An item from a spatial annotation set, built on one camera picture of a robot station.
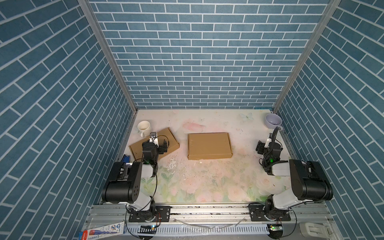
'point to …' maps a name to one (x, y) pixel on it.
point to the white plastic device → (315, 230)
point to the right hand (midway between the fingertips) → (265, 140)
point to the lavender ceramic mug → (273, 120)
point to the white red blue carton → (103, 231)
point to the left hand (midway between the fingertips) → (156, 139)
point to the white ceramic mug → (144, 128)
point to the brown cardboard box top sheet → (136, 148)
